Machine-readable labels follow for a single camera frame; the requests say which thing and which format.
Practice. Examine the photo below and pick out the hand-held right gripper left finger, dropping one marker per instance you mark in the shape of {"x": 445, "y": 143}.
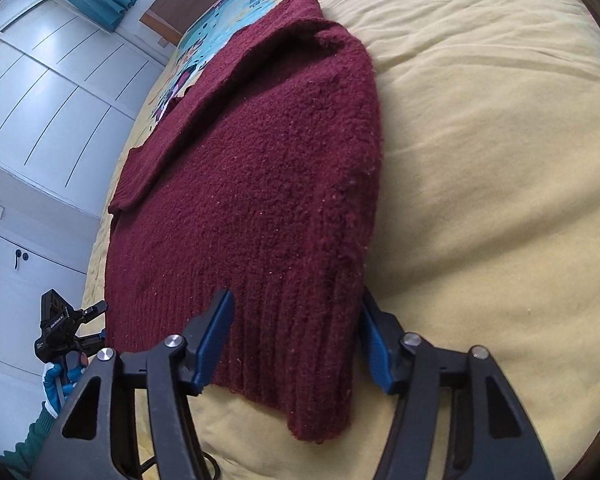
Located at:
{"x": 212, "y": 340}

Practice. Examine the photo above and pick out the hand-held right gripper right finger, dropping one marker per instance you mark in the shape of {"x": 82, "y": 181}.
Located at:
{"x": 377, "y": 350}

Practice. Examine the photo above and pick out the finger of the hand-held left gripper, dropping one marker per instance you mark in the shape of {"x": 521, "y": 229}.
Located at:
{"x": 92, "y": 340}
{"x": 92, "y": 311}

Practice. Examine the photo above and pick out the dark red knitted sweater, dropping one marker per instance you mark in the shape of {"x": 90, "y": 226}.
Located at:
{"x": 260, "y": 200}

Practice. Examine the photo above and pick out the person's left forearm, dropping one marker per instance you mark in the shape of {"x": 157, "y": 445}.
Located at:
{"x": 32, "y": 440}

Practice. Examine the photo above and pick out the person's left hand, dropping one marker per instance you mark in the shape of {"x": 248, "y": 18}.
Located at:
{"x": 60, "y": 385}

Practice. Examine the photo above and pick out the yellow printed duvet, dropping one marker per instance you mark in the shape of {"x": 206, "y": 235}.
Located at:
{"x": 480, "y": 185}

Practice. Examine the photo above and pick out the white wardrobe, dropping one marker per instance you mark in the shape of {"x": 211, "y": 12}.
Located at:
{"x": 65, "y": 85}

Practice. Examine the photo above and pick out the wooden headboard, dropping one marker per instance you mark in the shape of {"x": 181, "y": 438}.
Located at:
{"x": 190, "y": 5}

